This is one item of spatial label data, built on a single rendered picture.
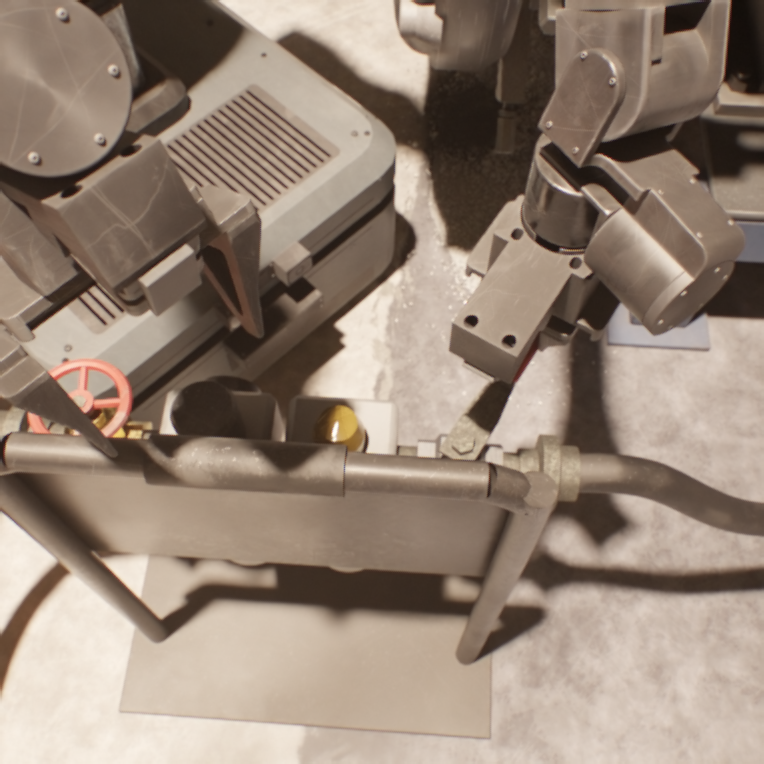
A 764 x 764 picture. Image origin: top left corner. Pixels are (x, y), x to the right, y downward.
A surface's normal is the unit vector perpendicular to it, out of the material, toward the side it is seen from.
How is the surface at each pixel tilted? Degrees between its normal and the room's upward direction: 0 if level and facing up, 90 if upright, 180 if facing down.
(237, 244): 81
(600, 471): 15
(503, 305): 0
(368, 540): 90
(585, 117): 71
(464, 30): 111
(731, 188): 0
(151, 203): 60
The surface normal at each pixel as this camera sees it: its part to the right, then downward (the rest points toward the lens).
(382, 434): 0.00, -0.46
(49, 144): 0.62, 0.31
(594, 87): -0.79, 0.32
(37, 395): 0.70, 0.54
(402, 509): -0.07, 0.89
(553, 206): -0.65, 0.67
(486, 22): -0.08, 0.99
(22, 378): -0.36, -0.71
